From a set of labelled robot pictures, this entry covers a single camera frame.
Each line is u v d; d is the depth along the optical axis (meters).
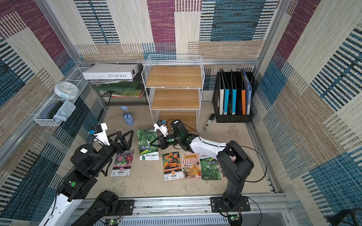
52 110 0.65
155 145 0.76
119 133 0.67
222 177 0.83
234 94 0.89
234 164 0.46
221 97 0.91
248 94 0.87
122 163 0.89
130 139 0.60
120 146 0.57
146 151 0.78
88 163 0.47
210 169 0.85
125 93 0.98
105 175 0.55
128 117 1.02
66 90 0.75
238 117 1.05
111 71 0.79
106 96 1.17
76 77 0.86
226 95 0.89
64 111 0.69
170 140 0.72
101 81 0.79
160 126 0.73
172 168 0.87
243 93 0.89
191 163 0.89
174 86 0.72
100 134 0.54
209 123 1.03
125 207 0.73
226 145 0.50
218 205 0.73
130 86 1.02
